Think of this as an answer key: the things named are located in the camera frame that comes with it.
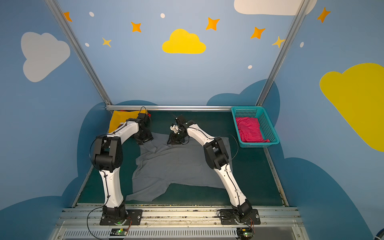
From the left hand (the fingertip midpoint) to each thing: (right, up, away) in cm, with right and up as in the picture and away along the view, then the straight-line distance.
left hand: (150, 140), depth 101 cm
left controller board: (-6, -42, -31) cm, 52 cm away
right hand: (+14, -1, -3) cm, 14 cm away
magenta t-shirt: (+71, +7, +6) cm, 71 cm away
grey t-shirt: (+9, -15, -9) cm, 19 cm away
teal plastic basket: (+83, +8, +3) cm, 83 cm away
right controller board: (+55, -43, -30) cm, 76 cm away
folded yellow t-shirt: (-23, +17, +7) cm, 30 cm away
